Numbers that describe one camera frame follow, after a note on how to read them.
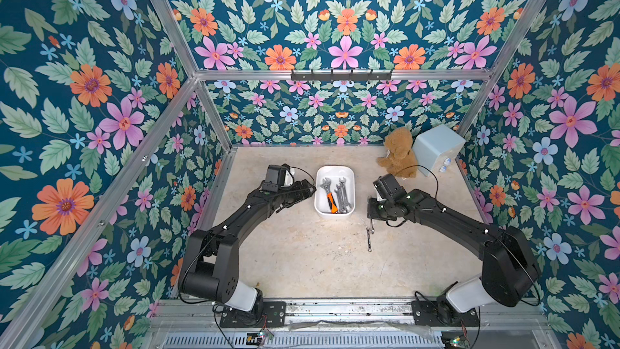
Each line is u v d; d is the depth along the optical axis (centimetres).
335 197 101
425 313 74
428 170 108
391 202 65
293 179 75
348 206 96
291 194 76
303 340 70
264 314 73
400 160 102
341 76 93
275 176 70
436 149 100
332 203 98
